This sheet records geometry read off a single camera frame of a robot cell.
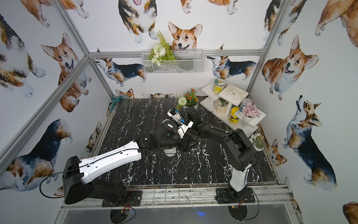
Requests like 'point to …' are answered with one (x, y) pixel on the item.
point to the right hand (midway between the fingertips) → (172, 118)
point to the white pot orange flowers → (189, 99)
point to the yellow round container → (232, 117)
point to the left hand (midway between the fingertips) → (195, 136)
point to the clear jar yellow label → (219, 84)
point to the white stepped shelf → (234, 95)
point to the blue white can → (244, 102)
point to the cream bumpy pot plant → (221, 105)
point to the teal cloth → (114, 100)
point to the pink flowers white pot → (249, 112)
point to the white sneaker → (170, 152)
